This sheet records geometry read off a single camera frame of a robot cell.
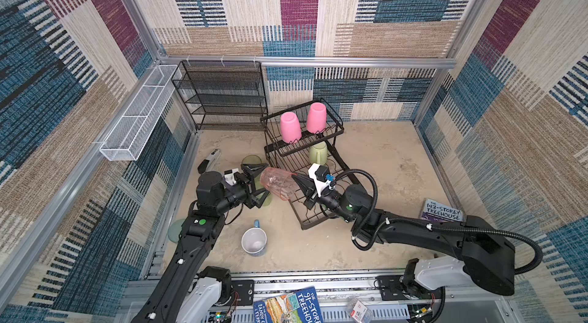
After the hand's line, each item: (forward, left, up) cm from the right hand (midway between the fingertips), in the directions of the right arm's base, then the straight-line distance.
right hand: (295, 175), depth 70 cm
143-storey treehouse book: (0, -52, -26) cm, 58 cm away
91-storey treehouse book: (-30, -1, -24) cm, 39 cm away
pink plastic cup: (+25, -8, 0) cm, 26 cm away
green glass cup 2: (+4, +11, -23) cm, 25 cm away
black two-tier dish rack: (+13, -2, -4) cm, 13 cm away
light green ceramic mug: (+20, -9, -15) cm, 27 cm away
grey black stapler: (+20, +39, -22) cm, 49 cm away
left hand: (0, +7, 0) cm, 7 cm away
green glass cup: (+21, +19, -19) cm, 34 cm away
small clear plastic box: (-32, -18, -25) cm, 44 cm away
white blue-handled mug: (-11, +15, -23) cm, 30 cm away
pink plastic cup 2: (+19, +2, 0) cm, 19 cm away
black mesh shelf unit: (+52, +35, -10) cm, 63 cm away
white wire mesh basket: (+11, +51, +8) cm, 52 cm away
